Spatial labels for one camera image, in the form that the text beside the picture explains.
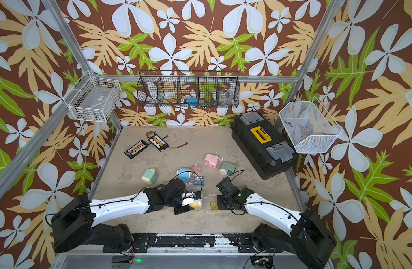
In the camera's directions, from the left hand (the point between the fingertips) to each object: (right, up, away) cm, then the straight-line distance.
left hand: (193, 199), depth 82 cm
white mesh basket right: (+59, +36, +2) cm, 70 cm away
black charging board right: (-25, +28, +28) cm, 47 cm away
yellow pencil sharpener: (+1, +1, -9) cm, 9 cm away
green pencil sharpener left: (-24, +10, +6) cm, 27 cm away
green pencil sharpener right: (+18, +14, +11) cm, 26 cm away
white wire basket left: (-51, +50, +3) cm, 72 cm away
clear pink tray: (+1, +13, +14) cm, 19 cm away
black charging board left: (-40, +23, +23) cm, 51 cm away
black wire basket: (-1, +61, +16) cm, 63 cm away
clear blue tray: (+2, +7, +11) cm, 13 cm away
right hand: (+12, -2, +2) cm, 13 cm away
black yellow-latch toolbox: (+34, +29, +9) cm, 45 cm away
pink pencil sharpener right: (+10, +18, +13) cm, 25 cm away
